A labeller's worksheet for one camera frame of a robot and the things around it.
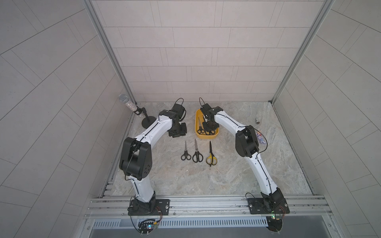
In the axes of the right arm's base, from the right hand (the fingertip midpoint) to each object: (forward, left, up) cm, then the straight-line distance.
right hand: (208, 128), depth 104 cm
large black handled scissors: (-4, +6, +4) cm, 8 cm away
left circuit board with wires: (-54, +34, +4) cm, 64 cm away
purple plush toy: (-12, -32, +4) cm, 35 cm away
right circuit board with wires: (-55, -26, -2) cm, 61 cm away
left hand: (-9, +16, +11) cm, 21 cm away
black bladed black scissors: (-22, +9, +2) cm, 23 cm away
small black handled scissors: (-21, +16, +2) cm, 26 cm away
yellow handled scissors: (-25, +1, +2) cm, 25 cm away
